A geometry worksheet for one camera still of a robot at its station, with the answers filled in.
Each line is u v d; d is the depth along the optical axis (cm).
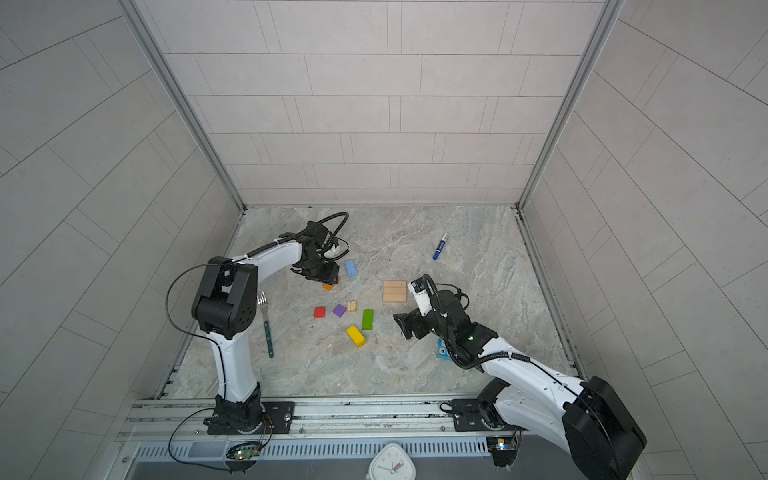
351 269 97
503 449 68
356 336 83
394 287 94
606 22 72
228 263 54
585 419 40
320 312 90
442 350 81
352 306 89
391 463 64
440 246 105
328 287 93
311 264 80
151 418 72
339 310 89
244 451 64
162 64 79
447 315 59
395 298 91
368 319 88
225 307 51
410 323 71
